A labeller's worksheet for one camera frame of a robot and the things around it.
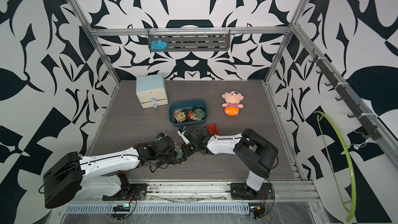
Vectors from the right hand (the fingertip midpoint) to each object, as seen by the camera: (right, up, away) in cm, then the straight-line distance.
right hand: (180, 146), depth 87 cm
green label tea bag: (+11, +17, +11) cm, 23 cm away
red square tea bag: (+5, +17, +9) cm, 20 cm away
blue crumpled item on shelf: (-13, +57, +4) cm, 59 cm away
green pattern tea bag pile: (-1, -2, -3) cm, 4 cm away
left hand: (-2, -2, -4) cm, 5 cm away
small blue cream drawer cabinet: (-19, +31, +7) cm, 37 cm away
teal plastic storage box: (+1, +23, +15) cm, 27 cm away
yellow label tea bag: (-2, +16, +12) cm, 20 cm away
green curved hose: (+59, -8, -38) cm, 71 cm away
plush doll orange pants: (+31, +26, +13) cm, 43 cm away
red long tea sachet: (+19, +8, +8) cm, 22 cm away
